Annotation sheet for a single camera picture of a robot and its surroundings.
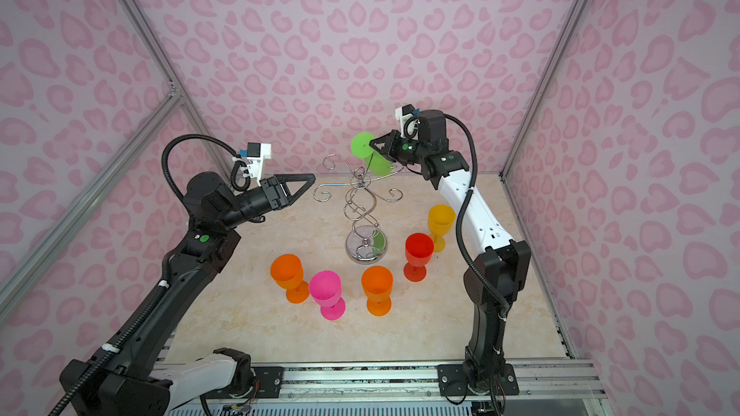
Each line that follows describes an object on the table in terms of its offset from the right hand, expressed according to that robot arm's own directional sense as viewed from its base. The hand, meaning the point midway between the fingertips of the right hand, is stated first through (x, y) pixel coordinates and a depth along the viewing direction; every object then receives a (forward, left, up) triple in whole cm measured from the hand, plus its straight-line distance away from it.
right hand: (372, 140), depth 75 cm
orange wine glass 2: (-25, +24, -26) cm, 43 cm away
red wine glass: (-18, -13, -24) cm, 32 cm away
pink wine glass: (-28, +13, -30) cm, 43 cm away
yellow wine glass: (-5, -21, -27) cm, 35 cm away
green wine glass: (0, 0, -7) cm, 7 cm away
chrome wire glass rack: (-8, +3, -37) cm, 38 cm away
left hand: (-18, +11, +5) cm, 22 cm away
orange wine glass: (-27, -2, -27) cm, 38 cm away
